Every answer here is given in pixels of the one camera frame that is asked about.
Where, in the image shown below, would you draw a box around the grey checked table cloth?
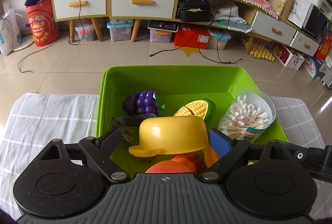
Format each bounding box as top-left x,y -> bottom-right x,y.
1,93 -> 325,219

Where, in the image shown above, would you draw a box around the clear storage box orange latch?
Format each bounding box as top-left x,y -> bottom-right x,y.
148,20 -> 178,43

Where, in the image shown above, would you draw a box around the white red toy box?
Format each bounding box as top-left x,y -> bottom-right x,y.
271,42 -> 304,70

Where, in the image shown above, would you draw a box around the black case on shelf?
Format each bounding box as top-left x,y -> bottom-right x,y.
176,0 -> 211,22

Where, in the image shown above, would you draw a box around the yellow egg tray stack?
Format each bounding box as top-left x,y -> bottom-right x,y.
240,37 -> 275,61

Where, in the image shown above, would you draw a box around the long wooden tv cabinet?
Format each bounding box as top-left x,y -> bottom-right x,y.
110,0 -> 319,56

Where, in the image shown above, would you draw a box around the clear storage box pink latch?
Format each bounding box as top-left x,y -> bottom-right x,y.
75,21 -> 96,42

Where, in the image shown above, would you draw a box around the black microwave oven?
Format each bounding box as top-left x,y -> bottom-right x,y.
288,0 -> 331,40

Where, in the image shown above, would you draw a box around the red cardboard box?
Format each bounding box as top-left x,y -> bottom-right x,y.
174,23 -> 210,49

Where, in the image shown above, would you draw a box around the green plastic bin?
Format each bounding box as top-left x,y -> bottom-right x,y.
94,65 -> 289,180

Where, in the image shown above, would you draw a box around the clear cotton swab jar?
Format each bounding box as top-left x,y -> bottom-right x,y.
218,88 -> 276,142

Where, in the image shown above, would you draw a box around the yellow toy hat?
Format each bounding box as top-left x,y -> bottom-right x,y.
129,116 -> 209,158

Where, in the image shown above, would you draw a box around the purple toy grapes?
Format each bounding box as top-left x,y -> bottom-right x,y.
122,91 -> 166,117

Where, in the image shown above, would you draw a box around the pink rubber pig toy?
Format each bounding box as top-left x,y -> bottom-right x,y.
145,153 -> 202,174

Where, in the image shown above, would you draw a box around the dark toy in bin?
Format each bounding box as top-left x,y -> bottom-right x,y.
111,113 -> 157,146

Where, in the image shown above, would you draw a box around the black cable on floor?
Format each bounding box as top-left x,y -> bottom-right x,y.
17,42 -> 55,74

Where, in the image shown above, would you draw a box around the clear storage box blue lid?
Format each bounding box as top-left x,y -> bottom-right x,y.
106,19 -> 133,42

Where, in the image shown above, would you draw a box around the red cartoon barrel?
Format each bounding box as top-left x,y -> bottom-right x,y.
25,0 -> 60,47

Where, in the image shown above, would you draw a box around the yellow toy corn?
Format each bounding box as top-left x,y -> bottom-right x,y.
173,98 -> 216,123

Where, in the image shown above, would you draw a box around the white paper shopping bag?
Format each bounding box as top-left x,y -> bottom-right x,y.
0,9 -> 21,56

